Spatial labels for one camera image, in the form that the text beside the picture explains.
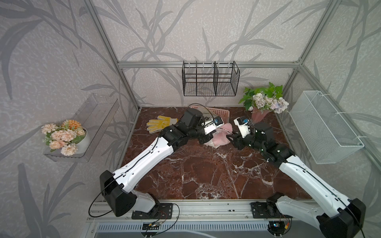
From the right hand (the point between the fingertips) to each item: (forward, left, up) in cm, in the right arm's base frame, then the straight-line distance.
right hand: (230, 132), depth 75 cm
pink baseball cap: (+3, +4, -10) cm, 11 cm away
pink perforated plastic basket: (+32, +6, -21) cm, 39 cm away
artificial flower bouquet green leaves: (+22, -26, +3) cm, 35 cm away
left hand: (-1, +8, +5) cm, 10 cm away
